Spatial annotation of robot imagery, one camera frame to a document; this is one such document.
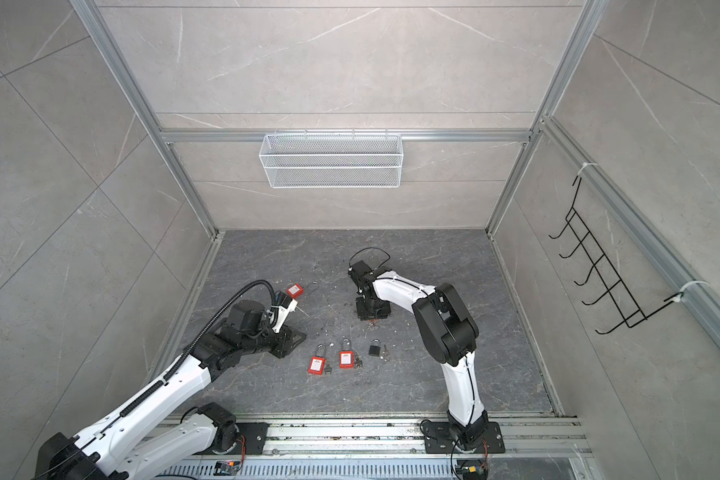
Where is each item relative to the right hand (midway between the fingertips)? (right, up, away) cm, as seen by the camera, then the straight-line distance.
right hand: (370, 313), depth 97 cm
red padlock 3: (-7, -10, -11) cm, 17 cm away
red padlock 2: (-16, -12, -13) cm, 24 cm away
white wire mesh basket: (-13, +52, +4) cm, 54 cm away
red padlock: (-26, +7, +3) cm, 27 cm away
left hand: (-19, 0, -18) cm, 26 cm away
